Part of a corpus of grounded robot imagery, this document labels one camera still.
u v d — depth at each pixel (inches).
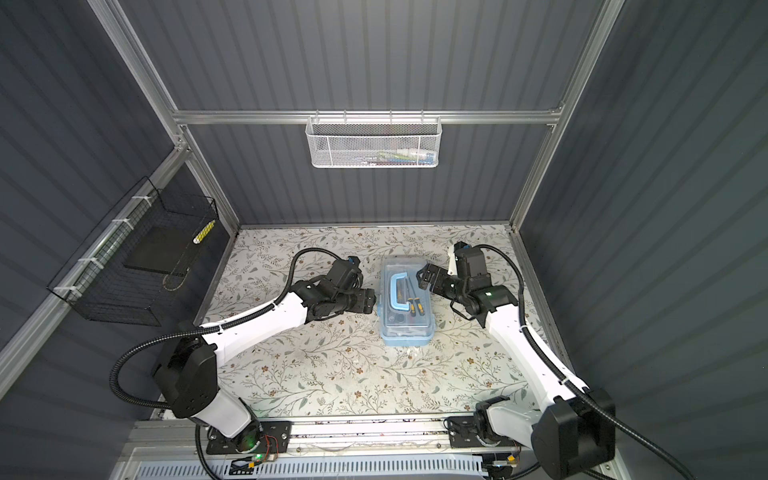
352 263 30.4
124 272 28.0
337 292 25.4
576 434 15.2
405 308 33.1
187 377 17.2
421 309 34.1
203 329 18.5
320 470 30.3
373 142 44.0
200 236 31.6
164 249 31.0
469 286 23.5
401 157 36.8
